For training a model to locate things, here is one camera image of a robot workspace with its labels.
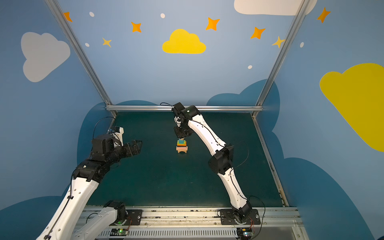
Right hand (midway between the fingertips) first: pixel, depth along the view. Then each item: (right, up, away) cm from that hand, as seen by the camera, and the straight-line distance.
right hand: (182, 134), depth 87 cm
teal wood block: (-1, -5, +4) cm, 6 cm away
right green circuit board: (+33, -48, -16) cm, 60 cm away
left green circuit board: (-29, -46, -16) cm, 57 cm away
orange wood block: (-1, -7, +6) cm, 9 cm away
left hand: (-22, -4, -13) cm, 26 cm away
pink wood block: (-1, -9, +9) cm, 13 cm away
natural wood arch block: (-3, -11, +11) cm, 16 cm away
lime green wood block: (+1, -5, +6) cm, 8 cm away
